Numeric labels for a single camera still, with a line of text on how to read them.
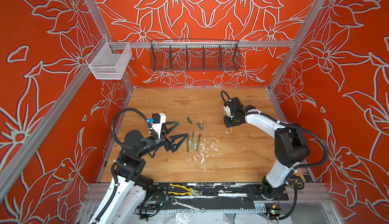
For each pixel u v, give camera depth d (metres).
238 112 0.68
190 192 0.73
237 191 0.75
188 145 0.89
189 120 1.01
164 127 0.54
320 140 0.42
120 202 0.45
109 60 0.93
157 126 0.54
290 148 0.47
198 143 0.90
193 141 0.90
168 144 0.54
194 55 0.98
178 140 0.56
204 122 1.00
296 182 0.73
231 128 0.88
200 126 0.97
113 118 1.03
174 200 0.71
